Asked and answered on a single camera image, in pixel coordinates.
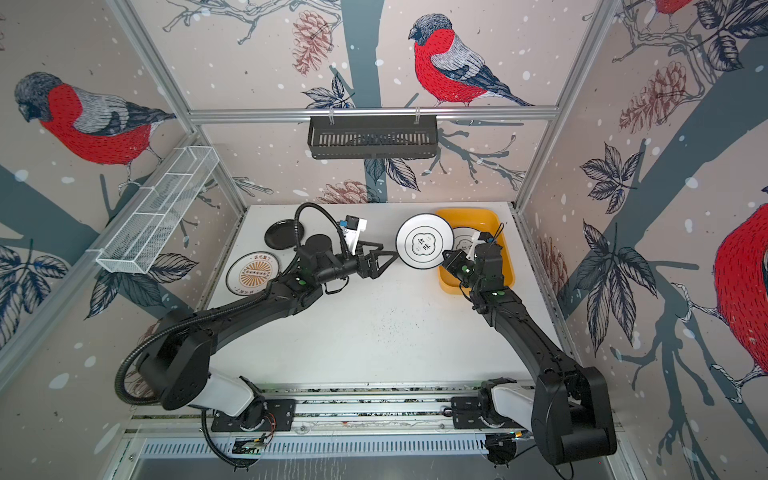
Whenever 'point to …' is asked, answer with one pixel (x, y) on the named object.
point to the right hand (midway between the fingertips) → (441, 253)
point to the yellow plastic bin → (484, 220)
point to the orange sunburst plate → (250, 272)
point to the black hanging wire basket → (367, 137)
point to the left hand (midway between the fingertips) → (390, 253)
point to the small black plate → (284, 234)
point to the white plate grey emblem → (463, 238)
